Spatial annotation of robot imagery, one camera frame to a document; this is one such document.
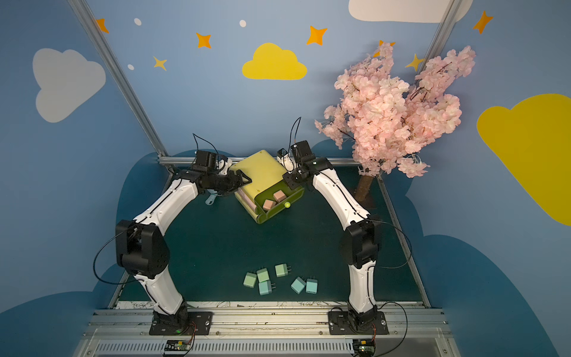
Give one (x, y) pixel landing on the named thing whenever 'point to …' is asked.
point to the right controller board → (363, 346)
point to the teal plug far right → (311, 285)
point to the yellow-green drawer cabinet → (265, 172)
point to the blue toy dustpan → (211, 198)
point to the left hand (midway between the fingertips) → (244, 181)
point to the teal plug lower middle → (265, 287)
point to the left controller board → (176, 346)
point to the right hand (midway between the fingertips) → (294, 174)
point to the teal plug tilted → (298, 285)
